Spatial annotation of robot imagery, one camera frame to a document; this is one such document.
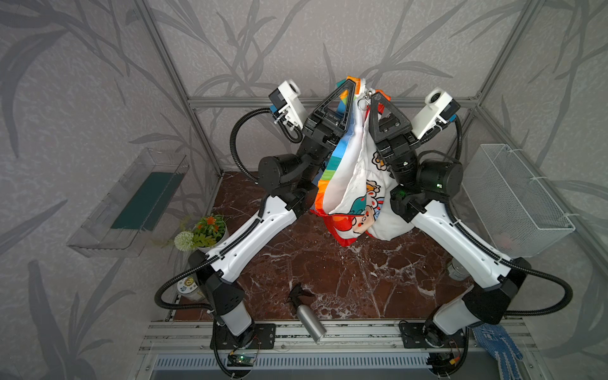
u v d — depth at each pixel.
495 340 0.72
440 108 0.38
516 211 0.62
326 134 0.38
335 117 0.40
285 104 0.40
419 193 0.44
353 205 0.49
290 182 0.39
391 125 0.39
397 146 0.38
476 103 0.94
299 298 0.81
